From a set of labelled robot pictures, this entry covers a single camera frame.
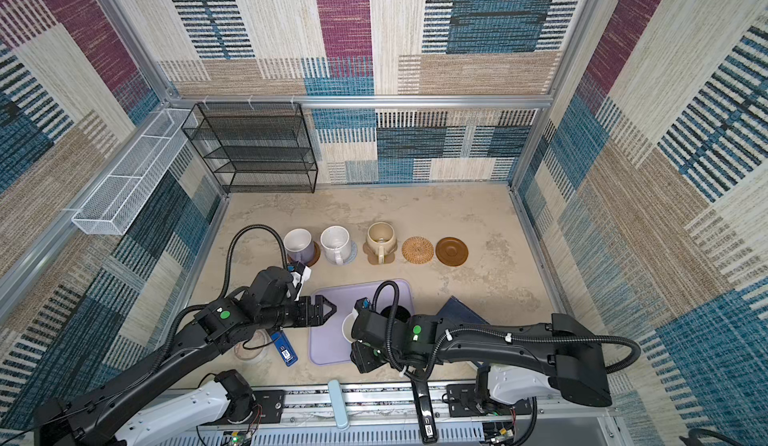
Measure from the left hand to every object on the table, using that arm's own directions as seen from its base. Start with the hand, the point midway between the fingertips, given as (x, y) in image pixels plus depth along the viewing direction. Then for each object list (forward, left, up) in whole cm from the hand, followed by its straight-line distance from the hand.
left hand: (325, 307), depth 74 cm
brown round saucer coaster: (+23, +8, -14) cm, 28 cm away
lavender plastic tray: (-5, 0, -11) cm, 12 cm away
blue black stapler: (-6, +12, -12) cm, 18 cm away
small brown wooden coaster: (+25, -37, -15) cm, 47 cm away
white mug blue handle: (-2, -5, -6) cm, 8 cm away
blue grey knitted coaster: (+24, -4, -15) cm, 28 cm away
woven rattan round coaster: (+26, -26, -15) cm, 39 cm away
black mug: (+1, -18, -7) cm, 20 cm away
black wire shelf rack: (+59, +32, +3) cm, 67 cm away
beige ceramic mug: (+28, -13, -12) cm, 34 cm away
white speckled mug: (+26, +1, -11) cm, 28 cm away
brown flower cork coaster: (+19, -13, -7) cm, 25 cm away
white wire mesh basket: (+17, +49, +18) cm, 55 cm away
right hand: (-11, -9, -6) cm, 15 cm away
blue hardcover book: (+4, -35, -14) cm, 39 cm away
